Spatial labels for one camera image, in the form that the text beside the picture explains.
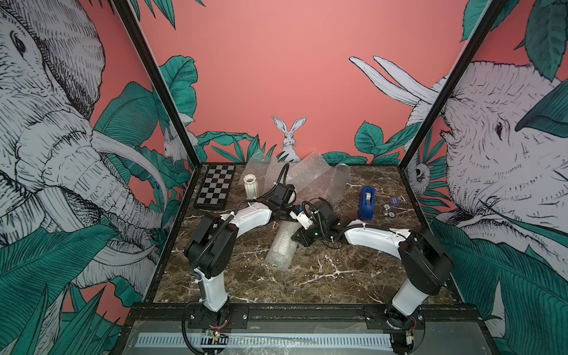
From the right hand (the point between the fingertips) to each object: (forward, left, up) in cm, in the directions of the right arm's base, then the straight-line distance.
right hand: (291, 235), depth 85 cm
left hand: (+12, -3, -1) cm, 12 cm away
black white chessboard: (+27, +39, -6) cm, 47 cm away
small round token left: (+20, -46, -9) cm, 51 cm away
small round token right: (+16, -47, -9) cm, 50 cm away
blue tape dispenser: (+18, -34, -4) cm, 39 cm away
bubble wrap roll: (+25, -22, +7) cm, 34 cm away
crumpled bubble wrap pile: (+37, -10, -7) cm, 39 cm away
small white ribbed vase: (+19, +18, +6) cm, 27 cm away
